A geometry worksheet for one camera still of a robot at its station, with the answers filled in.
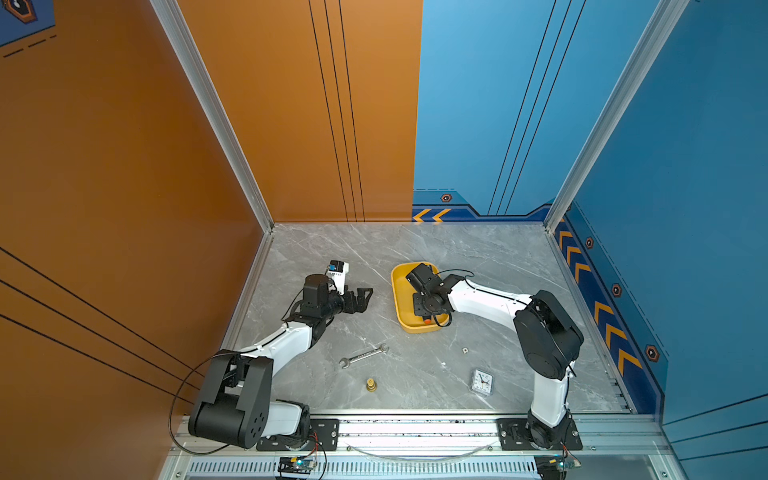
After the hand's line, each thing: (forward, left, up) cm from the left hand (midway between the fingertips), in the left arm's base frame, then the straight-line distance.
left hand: (360, 286), depth 89 cm
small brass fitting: (-26, -5, -8) cm, 28 cm away
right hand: (-2, -18, -8) cm, 20 cm away
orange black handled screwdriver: (-8, -21, -6) cm, 23 cm away
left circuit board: (-43, +13, -12) cm, 46 cm away
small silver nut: (-15, -31, -10) cm, 36 cm away
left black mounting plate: (-37, +7, -11) cm, 39 cm away
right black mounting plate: (-37, -40, -9) cm, 55 cm away
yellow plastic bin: (+1, -14, -7) cm, 15 cm away
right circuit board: (-43, -49, -11) cm, 66 cm away
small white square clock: (-25, -34, -8) cm, 43 cm away
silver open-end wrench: (-17, -2, -11) cm, 20 cm away
